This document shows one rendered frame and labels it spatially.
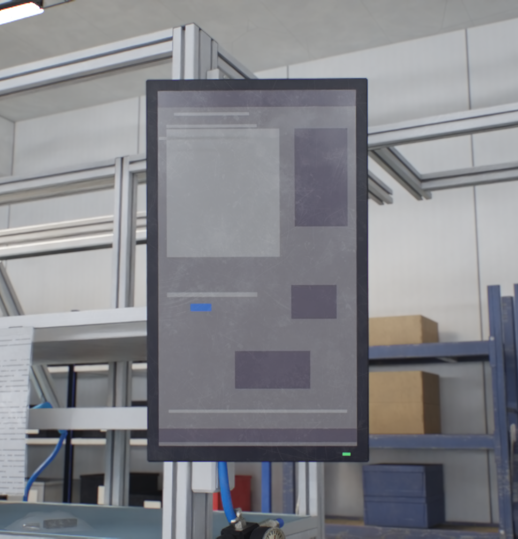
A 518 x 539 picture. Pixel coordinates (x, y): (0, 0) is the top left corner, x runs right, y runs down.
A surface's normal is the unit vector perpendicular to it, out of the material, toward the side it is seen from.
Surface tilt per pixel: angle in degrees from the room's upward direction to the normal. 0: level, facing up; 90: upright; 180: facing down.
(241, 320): 101
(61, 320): 90
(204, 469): 90
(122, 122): 90
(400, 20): 180
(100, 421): 90
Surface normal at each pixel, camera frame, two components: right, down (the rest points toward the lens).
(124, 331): -0.44, -0.17
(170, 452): -0.02, 0.00
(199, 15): 0.00, 0.98
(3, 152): 0.90, -0.08
